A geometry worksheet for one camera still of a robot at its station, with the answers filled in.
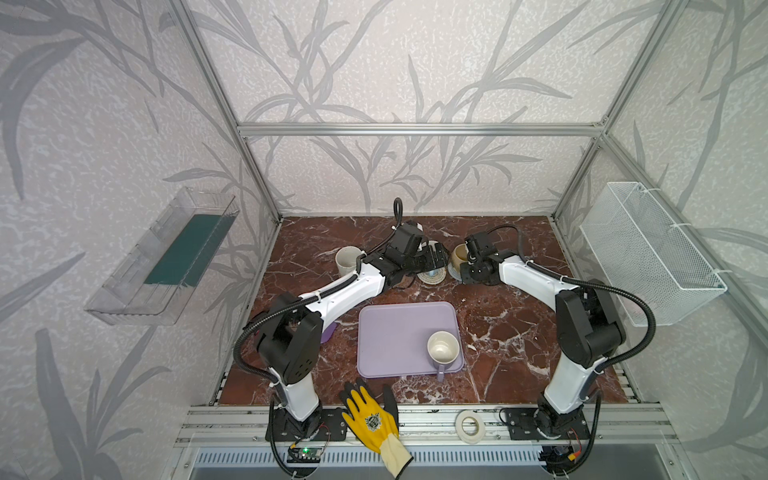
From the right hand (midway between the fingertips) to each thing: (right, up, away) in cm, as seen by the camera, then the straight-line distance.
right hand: (469, 264), depth 97 cm
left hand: (-10, +5, -13) cm, 17 cm away
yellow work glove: (-28, -38, -25) cm, 54 cm away
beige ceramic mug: (-4, +3, -2) cm, 5 cm away
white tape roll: (-5, -41, -25) cm, 48 cm away
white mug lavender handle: (-11, -24, -11) cm, 28 cm away
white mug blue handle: (-11, +7, +15) cm, 20 cm away
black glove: (-26, -34, -19) cm, 47 cm away
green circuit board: (-46, -44, -26) cm, 69 cm away
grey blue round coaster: (-5, -3, +5) cm, 7 cm away
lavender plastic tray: (-25, -22, -7) cm, 34 cm away
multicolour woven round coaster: (-12, -5, +4) cm, 13 cm away
